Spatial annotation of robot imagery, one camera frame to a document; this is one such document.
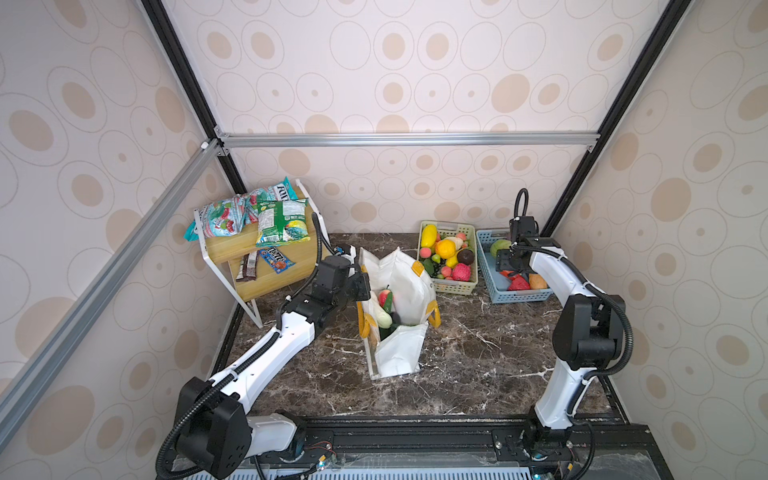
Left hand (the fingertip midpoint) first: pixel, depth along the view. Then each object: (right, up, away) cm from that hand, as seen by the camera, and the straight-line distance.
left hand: (377, 273), depth 79 cm
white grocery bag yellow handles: (+11, -9, +11) cm, 18 cm away
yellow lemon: (+18, +13, +30) cm, 37 cm away
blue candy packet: (-31, +4, +11) cm, 33 cm away
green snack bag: (-23, +13, -6) cm, 27 cm away
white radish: (+1, -13, +8) cm, 16 cm away
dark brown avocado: (+29, +5, +24) cm, 38 cm away
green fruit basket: (+27, +16, +39) cm, 50 cm away
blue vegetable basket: (+43, -4, +29) cm, 52 cm away
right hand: (+44, +4, +16) cm, 47 cm away
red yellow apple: (+2, -9, +15) cm, 18 cm away
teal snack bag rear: (-27, +23, +3) cm, 35 cm away
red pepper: (+47, -4, +22) cm, 51 cm away
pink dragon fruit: (+28, 0, +23) cm, 36 cm away
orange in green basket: (+23, +8, +25) cm, 35 cm away
